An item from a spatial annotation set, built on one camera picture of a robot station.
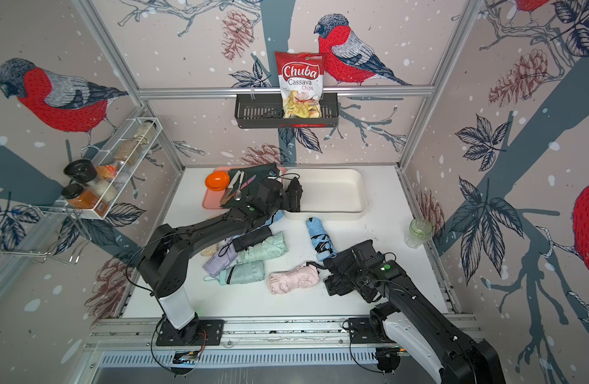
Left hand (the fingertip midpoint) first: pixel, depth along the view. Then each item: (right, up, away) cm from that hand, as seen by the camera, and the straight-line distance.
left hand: (291, 187), depth 89 cm
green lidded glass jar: (+50, -17, +2) cm, 53 cm away
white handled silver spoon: (-26, -3, +22) cm, 34 cm away
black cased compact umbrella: (-15, -20, +1) cm, 25 cm away
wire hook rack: (-63, -18, -21) cm, 69 cm away
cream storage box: (+17, -3, +22) cm, 28 cm away
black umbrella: (+17, -32, -11) cm, 38 cm away
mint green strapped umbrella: (-15, -30, -5) cm, 34 cm away
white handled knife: (-30, +1, +24) cm, 39 cm away
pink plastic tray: (-37, -6, +18) cm, 42 cm away
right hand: (+20, -31, -6) cm, 37 cm away
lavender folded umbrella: (-25, -25, -1) cm, 35 cm away
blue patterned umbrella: (+12, -22, -1) cm, 25 cm away
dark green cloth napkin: (-25, +1, +25) cm, 35 cm away
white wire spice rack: (-55, +8, -14) cm, 58 cm away
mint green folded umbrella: (-7, -22, -1) cm, 23 cm away
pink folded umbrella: (+5, -30, -9) cm, 32 cm away
